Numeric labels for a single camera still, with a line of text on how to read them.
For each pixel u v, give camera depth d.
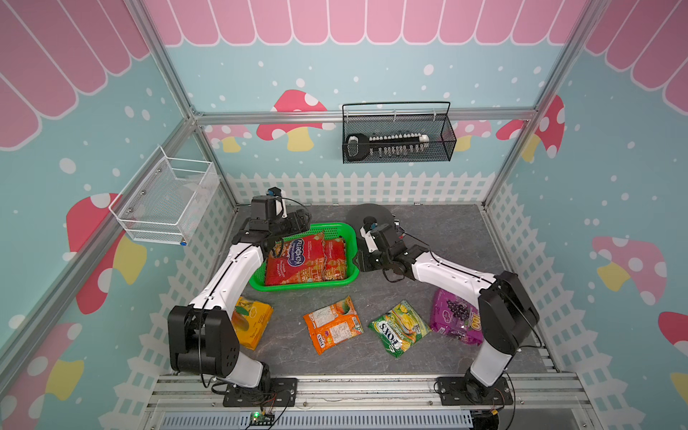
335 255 0.97
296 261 0.94
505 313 0.46
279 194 0.77
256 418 0.73
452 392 0.74
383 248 0.70
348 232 0.98
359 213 1.14
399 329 0.83
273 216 0.67
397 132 0.92
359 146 0.90
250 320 0.83
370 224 0.80
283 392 0.75
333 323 0.85
